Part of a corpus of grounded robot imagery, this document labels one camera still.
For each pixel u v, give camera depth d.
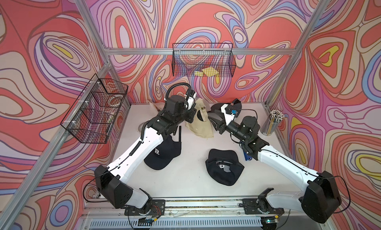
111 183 0.38
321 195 0.39
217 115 0.73
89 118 0.72
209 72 0.91
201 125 0.75
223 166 0.87
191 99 0.59
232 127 0.65
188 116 0.64
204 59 0.96
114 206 0.42
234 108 1.03
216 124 0.65
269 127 0.95
